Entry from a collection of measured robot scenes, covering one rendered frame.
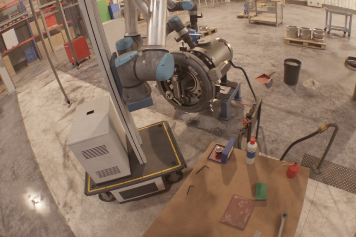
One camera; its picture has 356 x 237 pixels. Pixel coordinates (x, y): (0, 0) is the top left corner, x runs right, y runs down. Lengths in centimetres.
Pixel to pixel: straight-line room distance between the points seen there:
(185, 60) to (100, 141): 110
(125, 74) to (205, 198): 90
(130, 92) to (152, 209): 111
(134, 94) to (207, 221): 87
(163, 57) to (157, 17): 24
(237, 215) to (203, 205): 22
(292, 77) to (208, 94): 178
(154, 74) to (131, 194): 113
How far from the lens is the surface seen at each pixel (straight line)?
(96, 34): 119
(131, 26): 168
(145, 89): 117
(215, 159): 144
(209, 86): 192
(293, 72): 328
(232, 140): 140
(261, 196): 125
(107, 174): 165
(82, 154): 150
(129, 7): 166
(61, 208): 232
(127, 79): 112
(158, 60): 99
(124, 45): 154
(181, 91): 220
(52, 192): 255
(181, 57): 193
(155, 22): 107
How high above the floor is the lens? 159
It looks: 33 degrees down
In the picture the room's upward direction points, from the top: 11 degrees counter-clockwise
